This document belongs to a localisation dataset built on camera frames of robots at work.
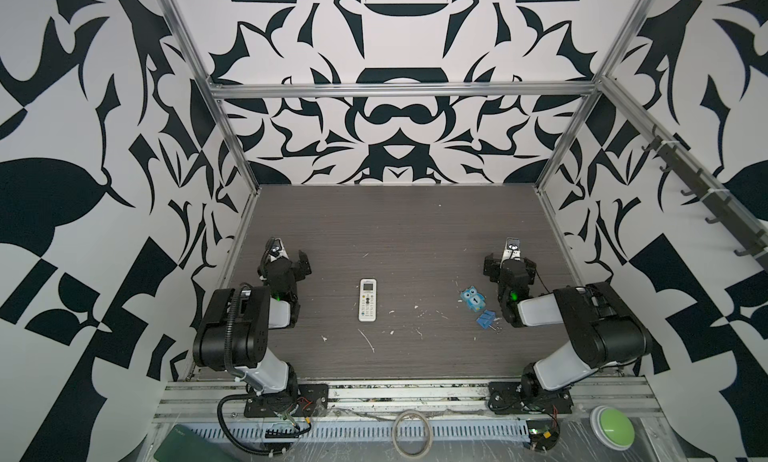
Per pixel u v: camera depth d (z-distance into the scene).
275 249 0.79
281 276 0.71
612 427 0.69
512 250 0.80
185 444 0.69
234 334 0.43
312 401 0.74
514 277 0.71
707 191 0.59
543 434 0.71
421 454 0.66
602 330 0.47
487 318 0.86
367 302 0.89
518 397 0.74
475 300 0.89
